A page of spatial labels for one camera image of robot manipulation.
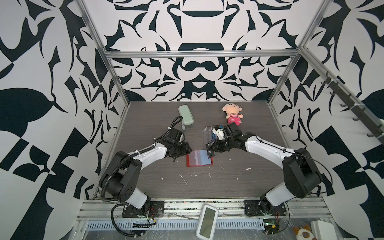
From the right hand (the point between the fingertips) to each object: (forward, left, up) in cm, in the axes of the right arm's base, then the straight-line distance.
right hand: (210, 147), depth 85 cm
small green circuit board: (-36, -26, -11) cm, 45 cm away
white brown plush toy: (-38, -38, -7) cm, 55 cm away
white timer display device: (-34, +4, -5) cm, 35 cm away
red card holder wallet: (-2, +7, -9) cm, 11 cm away
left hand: (+2, +12, -3) cm, 13 cm away
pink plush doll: (+30, -18, -4) cm, 36 cm away
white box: (-38, -45, -5) cm, 59 cm away
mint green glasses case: (+27, +13, -7) cm, 31 cm away
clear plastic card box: (+12, 0, -9) cm, 15 cm away
